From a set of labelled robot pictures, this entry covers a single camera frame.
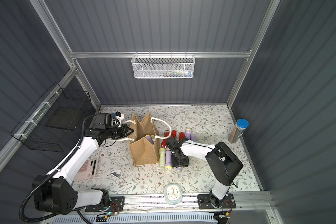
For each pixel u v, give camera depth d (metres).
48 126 0.71
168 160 0.86
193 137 0.98
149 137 0.93
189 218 0.77
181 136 0.99
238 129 0.85
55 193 0.40
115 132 0.68
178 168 0.84
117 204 0.72
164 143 0.94
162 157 0.87
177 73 0.91
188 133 0.99
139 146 0.75
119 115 0.75
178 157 0.74
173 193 0.74
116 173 0.84
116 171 0.84
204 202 0.73
